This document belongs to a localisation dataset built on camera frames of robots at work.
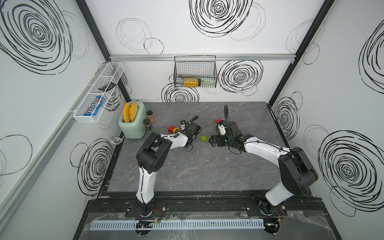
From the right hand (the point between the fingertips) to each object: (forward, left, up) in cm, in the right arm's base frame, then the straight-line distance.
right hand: (216, 139), depth 90 cm
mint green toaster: (+4, +51, +2) cm, 52 cm away
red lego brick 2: (+19, -2, -6) cm, 20 cm away
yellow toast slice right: (+10, +50, +13) cm, 53 cm away
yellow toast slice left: (+9, +54, +14) cm, 56 cm away
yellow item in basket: (+23, +16, +24) cm, 37 cm away
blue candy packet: (0, +61, +27) cm, 67 cm away
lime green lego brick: (+5, +7, -7) cm, 11 cm away
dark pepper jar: (+11, +45, 0) cm, 47 cm away
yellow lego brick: (+10, +28, -6) cm, 30 cm away
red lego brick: (+11, +30, -5) cm, 33 cm away
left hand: (+7, +18, -8) cm, 21 cm away
